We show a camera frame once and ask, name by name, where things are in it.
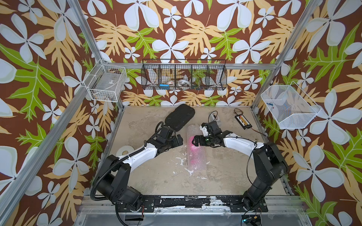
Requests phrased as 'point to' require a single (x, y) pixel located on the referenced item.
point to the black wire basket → (187, 74)
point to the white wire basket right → (290, 105)
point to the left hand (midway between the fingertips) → (178, 139)
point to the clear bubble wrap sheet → (193, 130)
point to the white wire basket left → (106, 82)
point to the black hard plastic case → (176, 118)
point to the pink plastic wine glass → (196, 153)
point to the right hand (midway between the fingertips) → (196, 141)
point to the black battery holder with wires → (242, 121)
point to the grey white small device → (213, 117)
